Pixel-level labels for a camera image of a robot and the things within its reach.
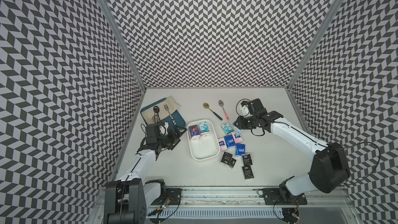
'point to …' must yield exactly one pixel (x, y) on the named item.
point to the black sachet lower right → (247, 172)
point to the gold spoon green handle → (205, 105)
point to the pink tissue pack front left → (222, 144)
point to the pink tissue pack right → (237, 139)
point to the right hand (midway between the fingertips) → (236, 126)
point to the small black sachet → (232, 163)
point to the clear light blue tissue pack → (238, 132)
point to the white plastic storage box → (203, 139)
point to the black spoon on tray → (156, 110)
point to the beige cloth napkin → (172, 104)
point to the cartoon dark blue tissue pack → (195, 131)
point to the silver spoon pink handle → (221, 103)
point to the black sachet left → (226, 158)
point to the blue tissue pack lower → (240, 149)
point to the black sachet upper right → (246, 159)
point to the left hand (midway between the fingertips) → (183, 135)
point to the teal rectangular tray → (175, 118)
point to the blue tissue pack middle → (229, 140)
